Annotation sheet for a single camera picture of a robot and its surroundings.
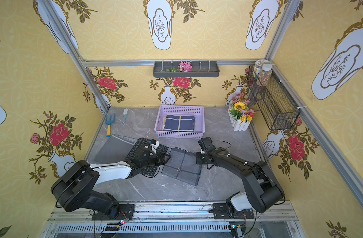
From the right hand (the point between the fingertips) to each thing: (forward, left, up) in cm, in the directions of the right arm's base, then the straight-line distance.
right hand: (201, 156), depth 92 cm
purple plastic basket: (+27, +1, -1) cm, 27 cm away
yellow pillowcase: (+28, +27, +1) cm, 39 cm away
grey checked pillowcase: (-6, +11, -1) cm, 13 cm away
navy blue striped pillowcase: (+26, +15, 0) cm, 30 cm away
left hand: (-1, +23, +2) cm, 23 cm away
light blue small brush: (+35, +59, 0) cm, 69 cm away
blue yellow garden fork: (+26, +69, -2) cm, 74 cm away
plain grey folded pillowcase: (+3, +55, 0) cm, 55 cm away
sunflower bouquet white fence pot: (+25, -25, +12) cm, 38 cm away
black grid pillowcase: (-10, +29, -1) cm, 31 cm away
